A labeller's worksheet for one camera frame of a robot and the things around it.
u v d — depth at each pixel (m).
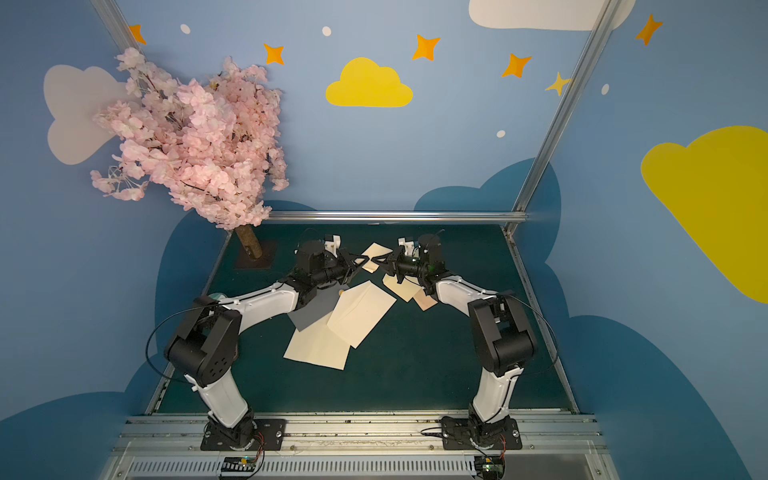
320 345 0.90
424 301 1.01
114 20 0.69
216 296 0.91
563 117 0.88
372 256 0.88
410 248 0.89
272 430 0.75
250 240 1.05
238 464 0.73
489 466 0.73
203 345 0.48
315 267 0.72
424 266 0.75
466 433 0.75
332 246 0.86
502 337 0.50
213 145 0.73
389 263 0.81
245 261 1.10
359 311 0.98
